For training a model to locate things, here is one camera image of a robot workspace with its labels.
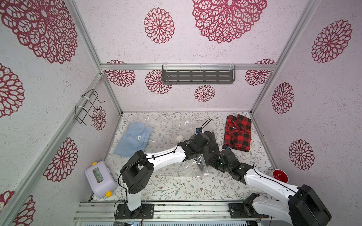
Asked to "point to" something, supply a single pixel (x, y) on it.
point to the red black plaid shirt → (237, 132)
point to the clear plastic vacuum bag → (169, 132)
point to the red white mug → (280, 175)
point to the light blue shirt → (135, 138)
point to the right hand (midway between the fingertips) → (206, 159)
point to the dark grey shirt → (212, 148)
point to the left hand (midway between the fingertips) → (206, 147)
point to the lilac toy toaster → (101, 179)
